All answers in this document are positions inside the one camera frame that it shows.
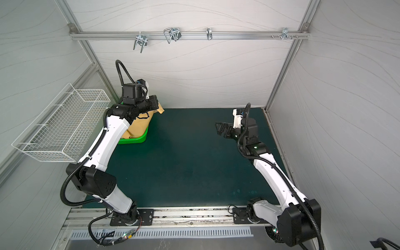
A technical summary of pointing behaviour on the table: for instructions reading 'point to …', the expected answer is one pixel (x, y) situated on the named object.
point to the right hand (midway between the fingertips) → (225, 120)
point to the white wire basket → (61, 132)
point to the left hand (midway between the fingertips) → (161, 97)
